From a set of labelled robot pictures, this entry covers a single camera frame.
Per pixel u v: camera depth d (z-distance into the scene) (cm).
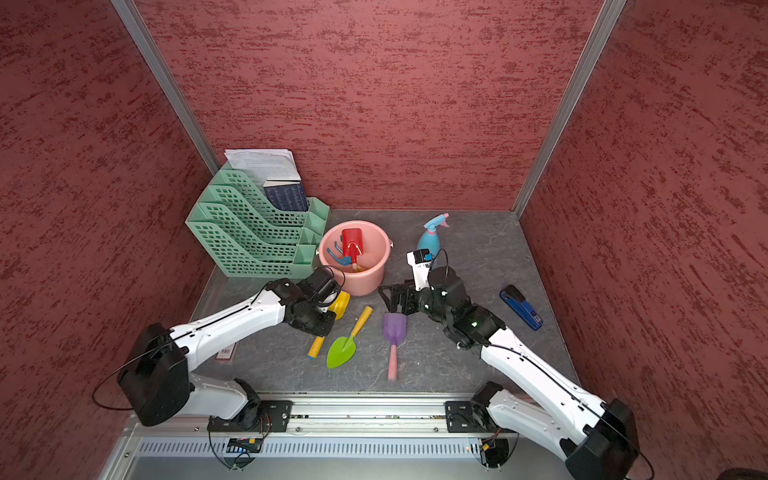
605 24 72
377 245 94
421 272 65
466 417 74
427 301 62
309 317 73
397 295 64
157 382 42
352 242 95
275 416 74
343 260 94
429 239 98
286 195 107
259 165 101
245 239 97
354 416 76
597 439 38
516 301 93
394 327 89
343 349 85
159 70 80
